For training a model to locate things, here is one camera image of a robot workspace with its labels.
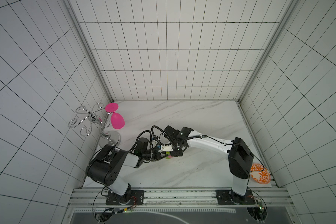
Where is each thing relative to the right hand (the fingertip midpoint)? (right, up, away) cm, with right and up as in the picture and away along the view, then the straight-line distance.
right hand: (172, 145), depth 86 cm
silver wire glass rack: (-43, +3, +6) cm, 44 cm away
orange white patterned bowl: (+52, -16, -8) cm, 55 cm away
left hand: (-4, -7, 0) cm, 8 cm away
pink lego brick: (-2, -7, -1) cm, 7 cm away
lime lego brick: (-3, -1, -12) cm, 12 cm away
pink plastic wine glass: (-35, +15, 0) cm, 38 cm away
